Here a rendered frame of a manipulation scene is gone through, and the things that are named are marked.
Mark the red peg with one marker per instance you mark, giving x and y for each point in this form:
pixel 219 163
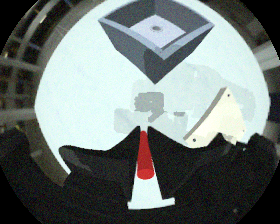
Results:
pixel 145 169

